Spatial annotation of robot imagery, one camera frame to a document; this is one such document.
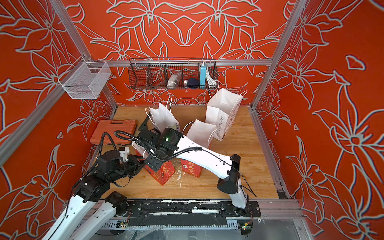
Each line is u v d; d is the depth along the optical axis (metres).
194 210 0.74
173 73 0.97
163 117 0.88
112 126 1.04
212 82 0.91
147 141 0.48
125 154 0.65
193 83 0.95
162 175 0.76
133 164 0.61
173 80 0.92
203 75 0.86
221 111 0.82
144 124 1.07
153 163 0.57
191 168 0.77
